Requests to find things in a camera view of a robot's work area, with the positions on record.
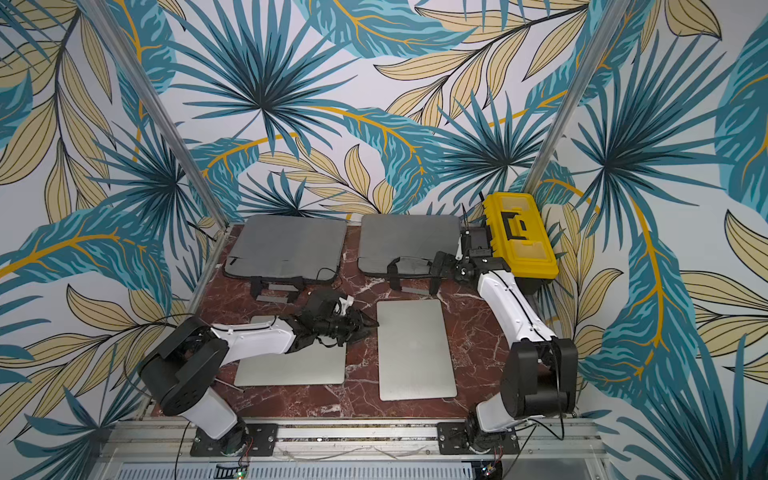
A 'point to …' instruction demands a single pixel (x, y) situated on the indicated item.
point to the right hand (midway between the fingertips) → (448, 268)
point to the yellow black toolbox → (520, 236)
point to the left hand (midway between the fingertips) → (376, 330)
